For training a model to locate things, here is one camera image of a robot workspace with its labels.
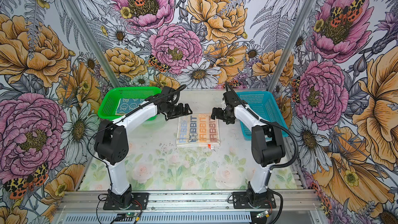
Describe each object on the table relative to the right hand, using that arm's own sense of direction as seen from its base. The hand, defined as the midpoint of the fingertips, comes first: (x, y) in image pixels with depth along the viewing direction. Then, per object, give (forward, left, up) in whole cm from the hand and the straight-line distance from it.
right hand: (218, 121), depth 93 cm
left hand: (+1, +20, +4) cm, 20 cm away
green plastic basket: (+22, +71, -5) cm, 75 cm away
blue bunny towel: (+19, +61, -4) cm, 64 cm away
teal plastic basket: (+19, -33, -8) cm, 39 cm away
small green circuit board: (-43, +44, -8) cm, 62 cm away
